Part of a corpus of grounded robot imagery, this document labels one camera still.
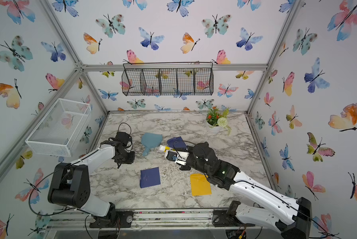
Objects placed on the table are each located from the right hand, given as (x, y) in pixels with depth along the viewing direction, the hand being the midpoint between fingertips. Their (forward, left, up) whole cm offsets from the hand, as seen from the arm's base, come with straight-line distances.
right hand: (176, 147), depth 67 cm
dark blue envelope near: (-4, +17, -30) cm, 34 cm away
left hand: (+6, +29, -26) cm, 39 cm away
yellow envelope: (-7, -12, -29) cm, 33 cm away
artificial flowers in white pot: (+31, -22, -15) cm, 41 cm away
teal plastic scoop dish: (+23, +23, -31) cm, 45 cm away
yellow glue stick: (-3, +5, +3) cm, 6 cm away
